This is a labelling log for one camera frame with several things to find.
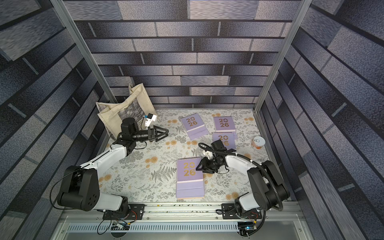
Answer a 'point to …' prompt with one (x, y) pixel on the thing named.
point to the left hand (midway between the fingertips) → (166, 134)
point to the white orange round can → (258, 142)
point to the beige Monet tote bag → (137, 106)
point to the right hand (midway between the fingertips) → (198, 169)
